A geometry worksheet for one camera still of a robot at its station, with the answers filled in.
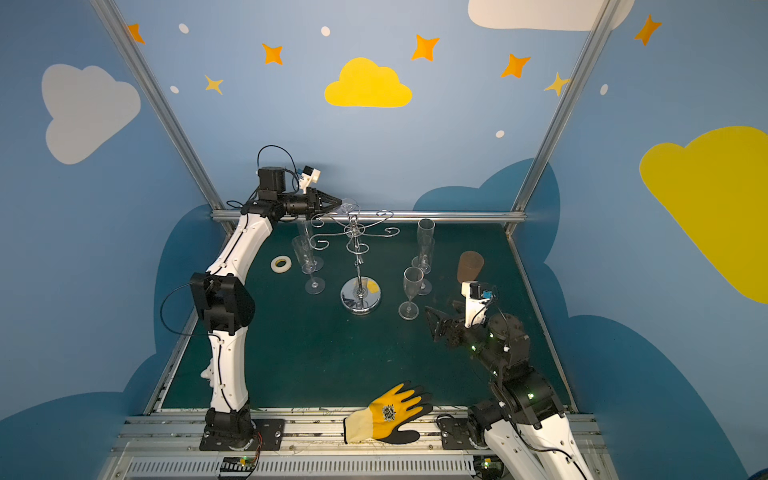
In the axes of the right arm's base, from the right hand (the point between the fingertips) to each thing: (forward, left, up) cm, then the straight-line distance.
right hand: (444, 303), depth 68 cm
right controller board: (-28, -14, -31) cm, 44 cm away
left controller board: (-32, +49, -30) cm, 66 cm away
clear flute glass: (+12, +7, -9) cm, 17 cm away
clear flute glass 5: (+20, +41, -27) cm, 53 cm away
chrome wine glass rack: (+18, +24, -27) cm, 40 cm away
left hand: (+31, +29, +3) cm, 42 cm away
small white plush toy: (-12, +63, -24) cm, 68 cm away
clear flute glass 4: (+26, +42, -12) cm, 51 cm away
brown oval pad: (+28, -14, -21) cm, 38 cm away
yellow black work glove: (-20, +13, -25) cm, 34 cm away
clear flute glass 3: (+34, +1, -20) cm, 40 cm away
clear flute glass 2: (+33, +3, -8) cm, 34 cm away
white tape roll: (+27, +54, -26) cm, 66 cm away
